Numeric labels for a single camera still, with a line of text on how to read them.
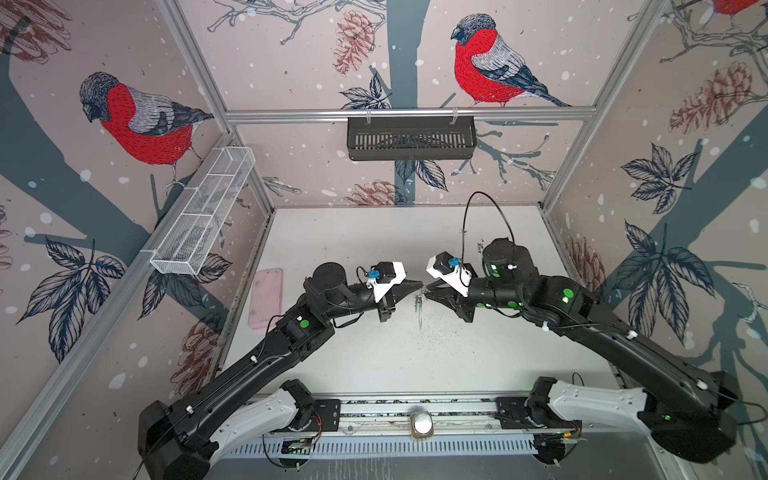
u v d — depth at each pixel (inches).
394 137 42.1
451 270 20.1
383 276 19.1
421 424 25.0
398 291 20.5
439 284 23.9
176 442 14.9
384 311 21.1
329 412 28.8
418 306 26.5
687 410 15.1
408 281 22.9
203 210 31.2
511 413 28.8
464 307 21.0
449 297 21.6
